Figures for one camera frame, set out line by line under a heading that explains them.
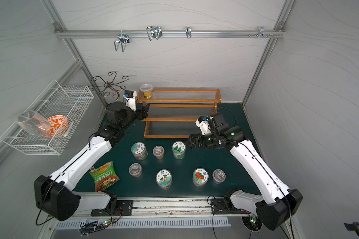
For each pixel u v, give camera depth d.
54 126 0.65
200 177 0.75
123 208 0.74
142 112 0.68
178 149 0.86
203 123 0.65
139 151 0.84
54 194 0.38
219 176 0.79
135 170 0.81
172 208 0.75
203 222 0.70
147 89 0.82
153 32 0.75
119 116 0.56
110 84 0.88
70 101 0.78
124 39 0.78
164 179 0.75
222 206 0.74
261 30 0.77
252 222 0.72
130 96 0.64
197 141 0.61
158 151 0.88
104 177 0.80
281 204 0.37
